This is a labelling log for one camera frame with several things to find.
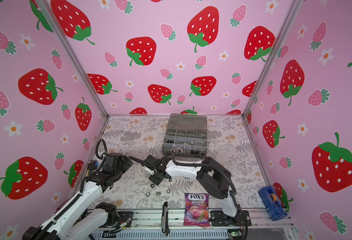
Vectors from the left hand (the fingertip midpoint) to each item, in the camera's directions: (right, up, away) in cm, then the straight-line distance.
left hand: (126, 163), depth 84 cm
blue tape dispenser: (+77, -17, -9) cm, 80 cm away
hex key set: (-25, -4, +8) cm, 27 cm away
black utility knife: (+23, -26, -11) cm, 37 cm away
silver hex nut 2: (+24, -16, -1) cm, 29 cm away
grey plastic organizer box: (+34, +14, +17) cm, 41 cm away
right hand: (+15, -9, +2) cm, 18 cm away
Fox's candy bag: (+40, -22, -9) cm, 46 cm away
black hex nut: (+14, -13, +1) cm, 19 cm away
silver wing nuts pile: (+31, +5, +14) cm, 35 cm away
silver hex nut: (+13, -17, -2) cm, 21 cm away
